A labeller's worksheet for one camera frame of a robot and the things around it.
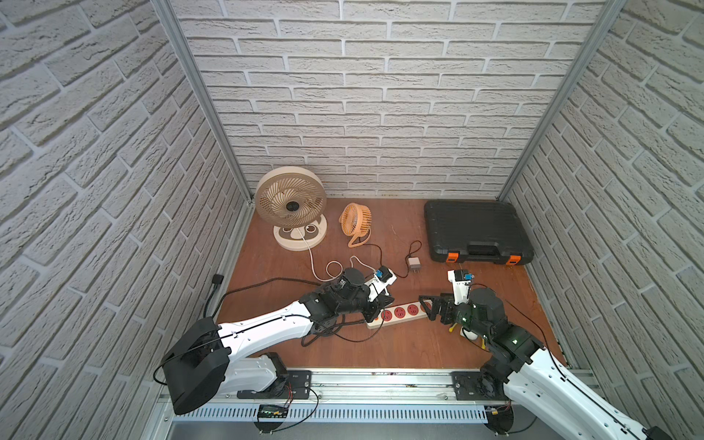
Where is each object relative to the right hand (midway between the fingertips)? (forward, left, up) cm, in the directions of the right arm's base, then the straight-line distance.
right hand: (432, 297), depth 79 cm
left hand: (+3, +14, +3) cm, 14 cm away
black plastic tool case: (+27, -28, -5) cm, 39 cm away
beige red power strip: (-1, +10, -9) cm, 13 cm away
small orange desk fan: (+31, +21, 0) cm, 38 cm away
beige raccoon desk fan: (+30, +41, +14) cm, 53 cm away
